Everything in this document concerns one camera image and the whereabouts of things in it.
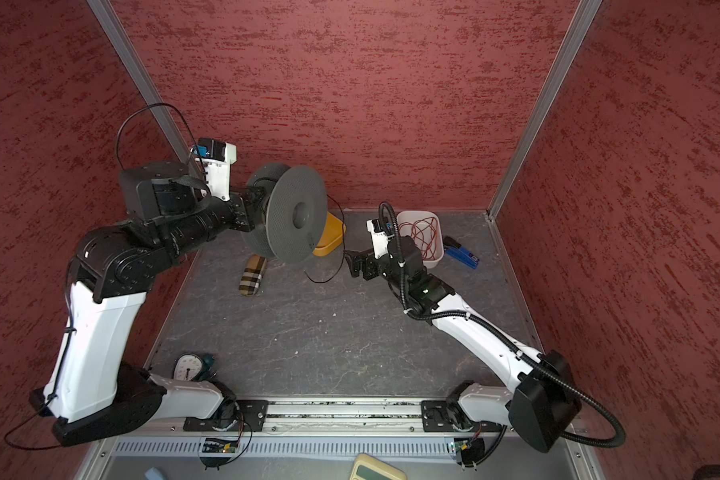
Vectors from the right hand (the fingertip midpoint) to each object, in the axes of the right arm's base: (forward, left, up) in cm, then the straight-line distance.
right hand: (357, 253), depth 76 cm
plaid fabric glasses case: (+8, +36, -22) cm, 43 cm away
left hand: (-4, +18, +23) cm, 29 cm away
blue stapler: (+18, -34, -23) cm, 45 cm away
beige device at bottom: (-43, -1, -23) cm, 49 cm away
